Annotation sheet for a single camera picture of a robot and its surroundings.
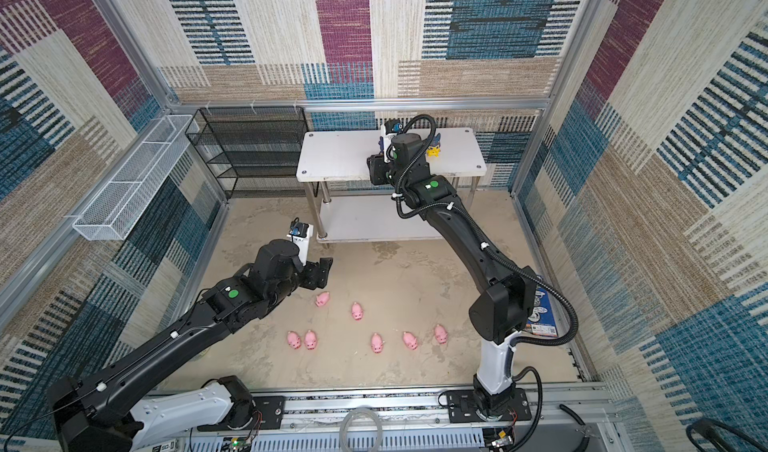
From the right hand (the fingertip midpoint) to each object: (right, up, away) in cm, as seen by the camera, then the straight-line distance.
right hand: (375, 162), depth 78 cm
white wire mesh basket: (-60, -12, -7) cm, 62 cm away
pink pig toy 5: (0, -48, +4) cm, 49 cm away
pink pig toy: (-16, -38, +12) cm, 43 cm away
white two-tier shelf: (-13, -9, +37) cm, 41 cm away
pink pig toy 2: (-6, -41, +10) cm, 43 cm away
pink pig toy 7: (+18, -46, +5) cm, 50 cm away
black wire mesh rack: (-45, +11, +30) cm, 55 cm away
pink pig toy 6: (+9, -48, +5) cm, 49 cm away
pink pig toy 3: (-23, -48, +5) cm, 53 cm away
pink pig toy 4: (-18, -47, +5) cm, 51 cm away
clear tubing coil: (-7, -64, -5) cm, 65 cm away
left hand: (-14, -23, -4) cm, 27 cm away
